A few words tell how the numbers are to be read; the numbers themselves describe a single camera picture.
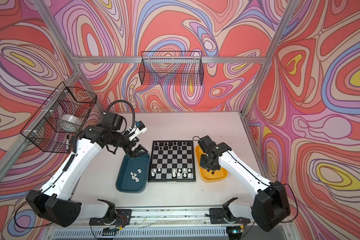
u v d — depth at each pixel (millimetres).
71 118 738
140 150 639
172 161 908
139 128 638
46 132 693
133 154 630
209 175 868
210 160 576
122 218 727
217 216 732
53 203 371
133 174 864
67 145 717
